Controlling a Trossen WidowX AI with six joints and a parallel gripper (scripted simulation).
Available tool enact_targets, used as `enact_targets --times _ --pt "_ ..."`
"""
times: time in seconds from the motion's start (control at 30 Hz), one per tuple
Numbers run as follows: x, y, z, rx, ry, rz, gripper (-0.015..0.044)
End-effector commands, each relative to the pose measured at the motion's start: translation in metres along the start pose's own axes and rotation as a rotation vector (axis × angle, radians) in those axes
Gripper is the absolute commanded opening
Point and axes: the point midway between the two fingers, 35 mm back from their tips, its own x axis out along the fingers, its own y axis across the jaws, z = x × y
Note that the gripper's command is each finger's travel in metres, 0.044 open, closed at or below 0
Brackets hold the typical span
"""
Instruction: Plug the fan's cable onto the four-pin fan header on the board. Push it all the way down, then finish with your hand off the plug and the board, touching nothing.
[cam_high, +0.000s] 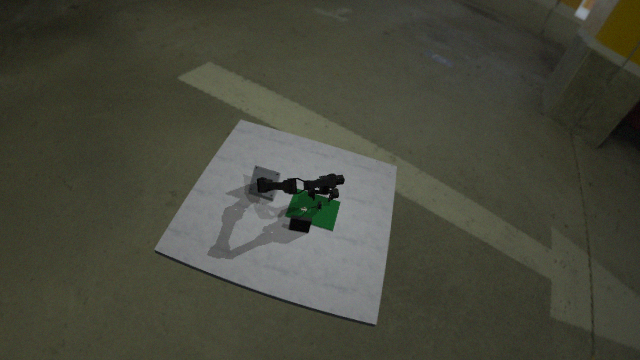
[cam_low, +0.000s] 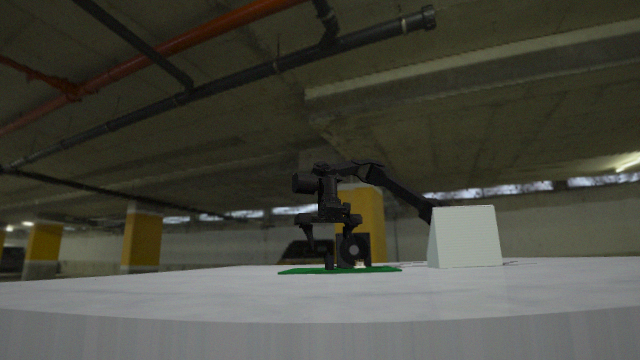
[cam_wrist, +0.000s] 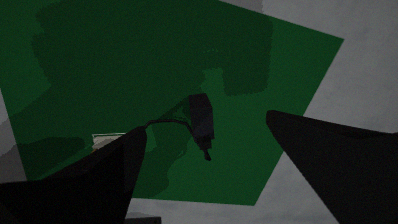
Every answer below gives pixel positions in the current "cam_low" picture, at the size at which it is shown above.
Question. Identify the green circuit board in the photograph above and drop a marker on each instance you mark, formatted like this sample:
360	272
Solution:
359	268

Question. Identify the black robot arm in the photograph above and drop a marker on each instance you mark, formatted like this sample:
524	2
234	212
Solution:
324	178

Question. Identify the black cooling fan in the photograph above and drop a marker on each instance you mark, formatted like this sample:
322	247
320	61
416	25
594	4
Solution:
358	249

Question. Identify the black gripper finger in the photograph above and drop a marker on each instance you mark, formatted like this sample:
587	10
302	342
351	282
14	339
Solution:
347	230
307	228

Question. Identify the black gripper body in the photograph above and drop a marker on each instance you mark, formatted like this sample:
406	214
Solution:
307	218

